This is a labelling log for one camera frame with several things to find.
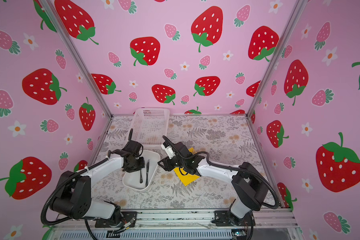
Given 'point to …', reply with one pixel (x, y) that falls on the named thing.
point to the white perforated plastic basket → (150, 124)
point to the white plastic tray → (132, 180)
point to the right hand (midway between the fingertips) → (160, 161)
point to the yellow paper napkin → (188, 178)
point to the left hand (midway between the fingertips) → (142, 166)
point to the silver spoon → (141, 177)
